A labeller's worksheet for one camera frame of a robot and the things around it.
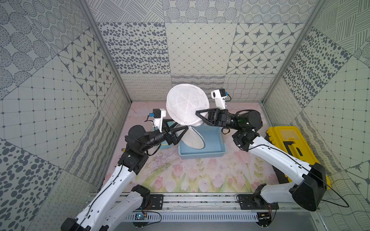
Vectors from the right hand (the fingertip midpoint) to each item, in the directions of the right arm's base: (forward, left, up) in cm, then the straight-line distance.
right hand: (195, 115), depth 51 cm
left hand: (+4, +6, -8) cm, 11 cm away
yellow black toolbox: (+9, -53, -31) cm, 62 cm away
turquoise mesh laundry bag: (-6, +12, -12) cm, 18 cm away
